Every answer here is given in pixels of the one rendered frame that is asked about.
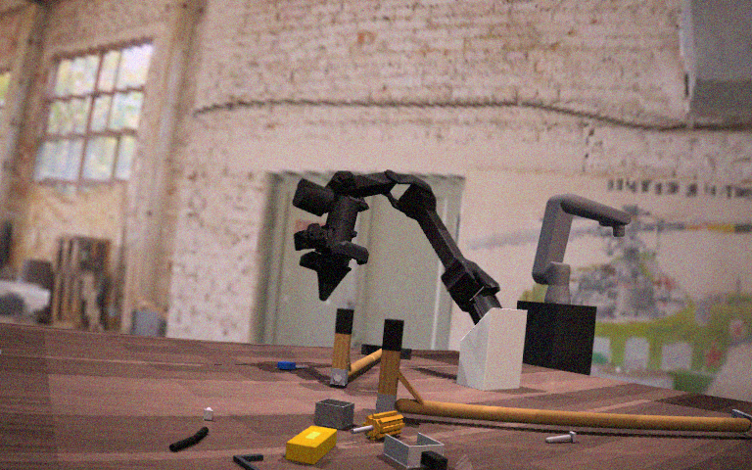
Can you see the yellow rectangular block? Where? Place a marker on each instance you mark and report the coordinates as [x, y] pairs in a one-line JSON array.
[[311, 444]]

